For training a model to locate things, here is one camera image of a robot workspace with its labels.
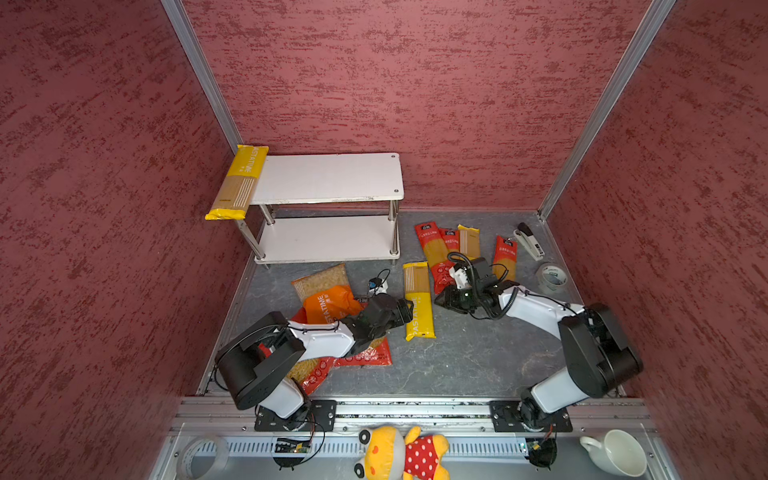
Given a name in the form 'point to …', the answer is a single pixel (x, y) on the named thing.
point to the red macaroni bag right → (377, 353)
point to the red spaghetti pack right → (505, 258)
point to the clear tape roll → (221, 464)
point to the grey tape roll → (552, 278)
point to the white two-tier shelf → (326, 208)
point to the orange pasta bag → (327, 296)
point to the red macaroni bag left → (309, 373)
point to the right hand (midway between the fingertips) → (436, 308)
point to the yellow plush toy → (391, 455)
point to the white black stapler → (529, 241)
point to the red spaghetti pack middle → (451, 239)
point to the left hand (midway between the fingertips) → (405, 312)
